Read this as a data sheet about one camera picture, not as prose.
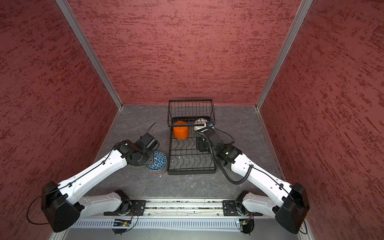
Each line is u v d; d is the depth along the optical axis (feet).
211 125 2.15
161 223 2.54
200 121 3.56
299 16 2.43
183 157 3.02
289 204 1.26
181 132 3.18
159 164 2.71
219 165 1.70
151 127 3.52
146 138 2.00
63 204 1.23
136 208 2.45
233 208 2.42
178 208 2.48
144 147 1.94
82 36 2.66
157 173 2.60
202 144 2.23
